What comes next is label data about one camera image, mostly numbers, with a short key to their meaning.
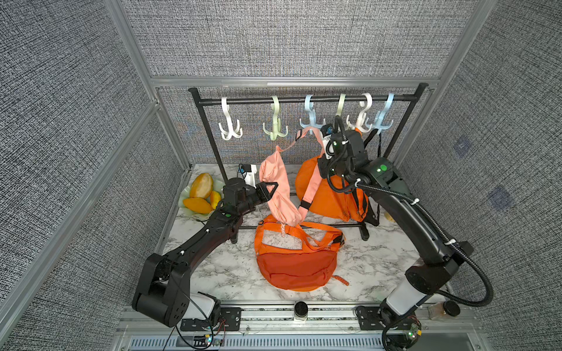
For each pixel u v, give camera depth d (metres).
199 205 0.98
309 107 0.59
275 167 0.74
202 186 1.00
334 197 0.88
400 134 0.69
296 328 0.73
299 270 0.81
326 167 0.62
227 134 0.66
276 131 0.67
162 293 0.41
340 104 0.59
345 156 0.51
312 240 0.92
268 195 0.72
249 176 0.73
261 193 0.70
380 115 0.65
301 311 0.67
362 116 0.65
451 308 0.67
